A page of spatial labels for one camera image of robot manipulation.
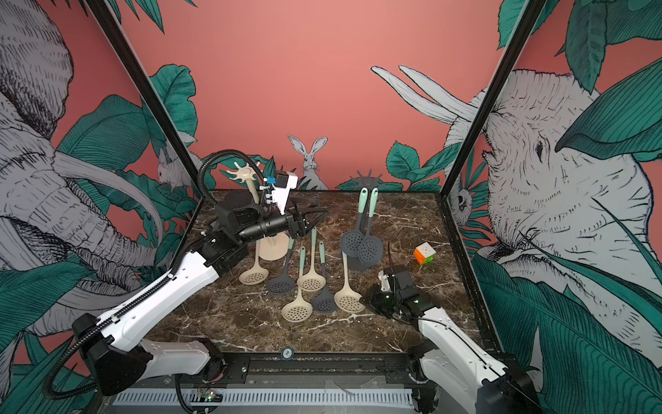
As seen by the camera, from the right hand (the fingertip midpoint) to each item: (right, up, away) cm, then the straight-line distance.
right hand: (358, 296), depth 81 cm
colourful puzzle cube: (+26, +11, +14) cm, 32 cm away
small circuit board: (-43, -24, -11) cm, 51 cm away
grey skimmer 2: (-11, -4, +5) cm, 13 cm away
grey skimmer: (-26, +1, +10) cm, 27 cm away
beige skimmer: (-36, +4, +12) cm, 38 cm away
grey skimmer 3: (-2, +17, +7) cm, 18 cm away
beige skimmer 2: (-16, +2, +11) cm, 19 cm away
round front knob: (-22, -17, -3) cm, 28 cm away
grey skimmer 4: (+5, +14, +5) cm, 16 cm away
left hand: (-10, +29, -21) cm, 37 cm away
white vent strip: (-22, -25, -11) cm, 35 cm away
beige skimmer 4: (-3, -1, +1) cm, 3 cm away
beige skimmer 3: (-20, -6, +3) cm, 21 cm away
